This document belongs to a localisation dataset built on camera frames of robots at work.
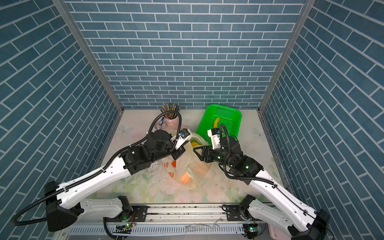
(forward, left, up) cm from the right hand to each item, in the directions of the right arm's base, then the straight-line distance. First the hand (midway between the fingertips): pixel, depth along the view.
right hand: (195, 147), depth 68 cm
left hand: (+3, +4, +1) cm, 5 cm away
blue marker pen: (+33, +29, -22) cm, 49 cm away
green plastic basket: (+44, -9, -25) cm, 52 cm away
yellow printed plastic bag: (-3, +4, -18) cm, 19 cm away
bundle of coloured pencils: (+37, +22, -11) cm, 45 cm away
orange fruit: (-8, +5, -21) cm, 23 cm away
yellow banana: (+36, -11, -23) cm, 45 cm away
